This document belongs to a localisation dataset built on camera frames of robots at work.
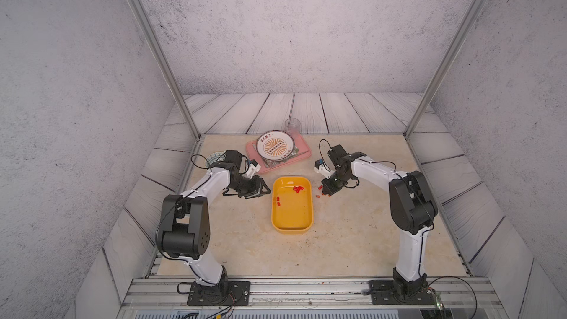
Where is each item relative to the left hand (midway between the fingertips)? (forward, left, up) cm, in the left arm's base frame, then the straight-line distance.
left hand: (268, 191), depth 88 cm
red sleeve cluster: (+7, -12, -9) cm, 16 cm away
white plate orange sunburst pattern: (+32, -2, -7) cm, 33 cm away
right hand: (+3, -24, -5) cm, 25 cm away
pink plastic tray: (+29, -15, -9) cm, 34 cm away
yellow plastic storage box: (-5, -9, -9) cm, 13 cm away
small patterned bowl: (+3, +17, +18) cm, 25 cm away
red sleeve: (+3, -21, -9) cm, 23 cm away
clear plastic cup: (+44, -11, -5) cm, 46 cm away
